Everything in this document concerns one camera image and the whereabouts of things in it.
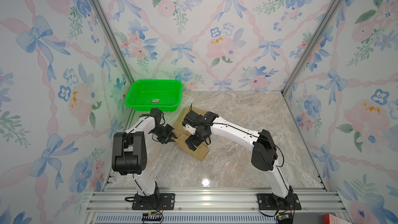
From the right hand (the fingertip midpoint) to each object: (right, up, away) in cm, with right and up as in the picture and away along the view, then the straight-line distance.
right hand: (195, 141), depth 85 cm
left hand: (-10, +1, +5) cm, 11 cm away
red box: (+58, -30, -18) cm, 68 cm away
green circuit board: (+42, -34, -13) cm, 55 cm away
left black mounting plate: (-16, -22, -18) cm, 33 cm away
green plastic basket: (-25, +29, +32) cm, 50 cm away
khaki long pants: (-8, +2, +5) cm, 10 cm away
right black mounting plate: (+35, -26, -12) cm, 45 cm away
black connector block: (-23, -33, -12) cm, 42 cm away
